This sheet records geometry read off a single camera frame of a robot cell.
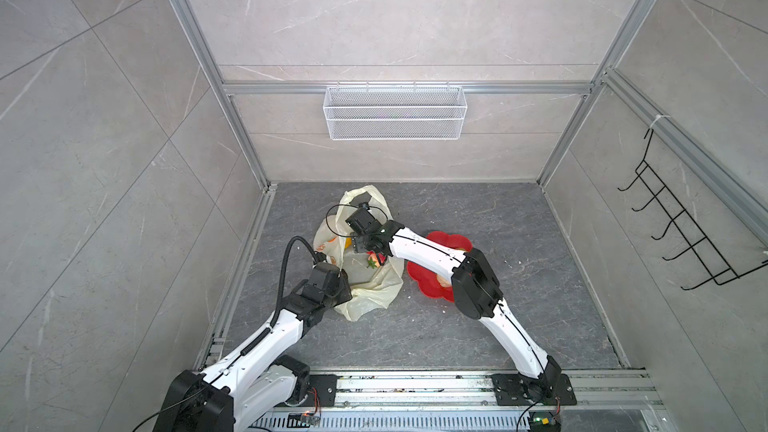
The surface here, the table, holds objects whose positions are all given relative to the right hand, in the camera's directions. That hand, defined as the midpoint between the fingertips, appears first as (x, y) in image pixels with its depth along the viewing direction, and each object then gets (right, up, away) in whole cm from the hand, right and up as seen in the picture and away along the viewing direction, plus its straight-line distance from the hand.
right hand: (365, 235), depth 98 cm
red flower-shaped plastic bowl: (+20, -13, -11) cm, 26 cm away
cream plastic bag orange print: (+3, -14, -10) cm, 17 cm away
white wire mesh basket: (+10, +42, +3) cm, 43 cm away
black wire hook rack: (+75, -3, -39) cm, 84 cm away
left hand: (-5, -12, -12) cm, 17 cm away
